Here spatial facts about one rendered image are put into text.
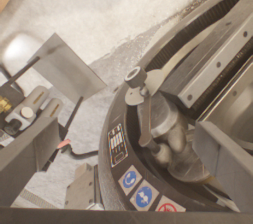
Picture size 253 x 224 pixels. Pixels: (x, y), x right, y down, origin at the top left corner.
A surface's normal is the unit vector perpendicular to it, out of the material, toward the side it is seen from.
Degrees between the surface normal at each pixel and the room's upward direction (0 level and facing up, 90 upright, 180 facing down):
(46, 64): 0
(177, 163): 90
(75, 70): 0
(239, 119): 40
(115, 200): 84
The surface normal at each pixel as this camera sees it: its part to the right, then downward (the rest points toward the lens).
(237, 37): 0.37, 0.21
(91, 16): -0.12, 0.61
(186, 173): -0.63, -0.66
